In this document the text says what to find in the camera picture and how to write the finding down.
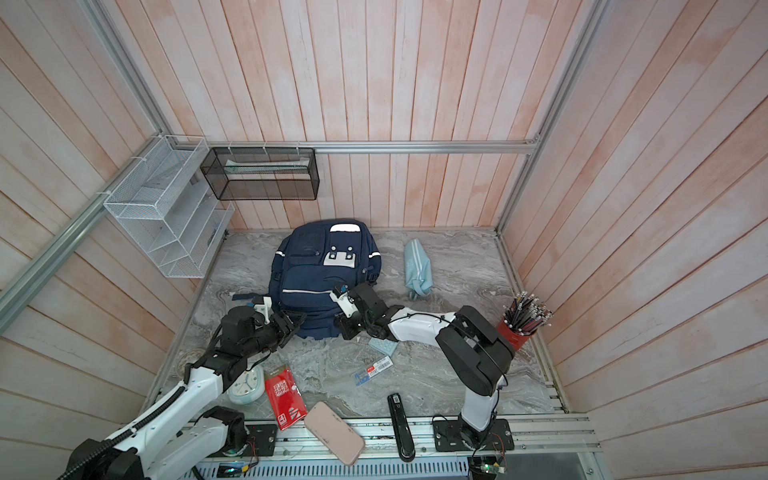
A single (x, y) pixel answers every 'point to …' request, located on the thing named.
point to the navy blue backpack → (314, 259)
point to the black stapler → (402, 430)
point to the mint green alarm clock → (249, 388)
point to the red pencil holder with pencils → (521, 319)
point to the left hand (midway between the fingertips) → (304, 324)
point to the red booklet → (286, 400)
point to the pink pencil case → (334, 433)
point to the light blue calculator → (384, 346)
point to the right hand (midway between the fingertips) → (336, 322)
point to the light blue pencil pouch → (417, 268)
